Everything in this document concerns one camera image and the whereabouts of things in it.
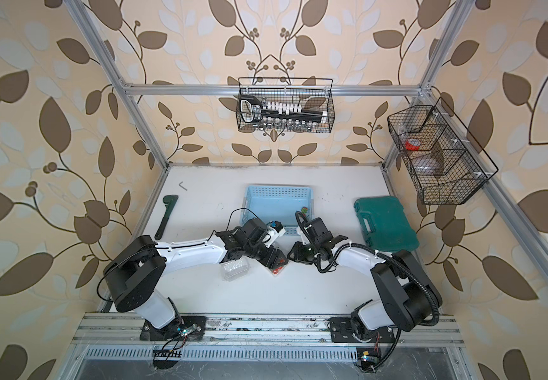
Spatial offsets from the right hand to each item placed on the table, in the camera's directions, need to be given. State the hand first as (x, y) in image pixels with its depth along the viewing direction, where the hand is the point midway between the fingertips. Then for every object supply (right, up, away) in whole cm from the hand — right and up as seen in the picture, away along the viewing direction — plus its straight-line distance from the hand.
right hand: (290, 257), depth 88 cm
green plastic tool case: (+38, +11, +6) cm, 40 cm away
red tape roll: (+42, +41, -7) cm, 59 cm away
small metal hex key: (-52, +27, +26) cm, 64 cm away
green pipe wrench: (-54, +20, +17) cm, 60 cm away
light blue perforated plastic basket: (-5, +19, +20) cm, 28 cm away
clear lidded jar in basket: (+44, +34, -11) cm, 57 cm away
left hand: (-4, +2, -5) cm, 6 cm away
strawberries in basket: (+7, +16, +15) cm, 23 cm away
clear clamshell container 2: (-5, -3, -4) cm, 7 cm away
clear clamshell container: (-21, -5, 0) cm, 21 cm away
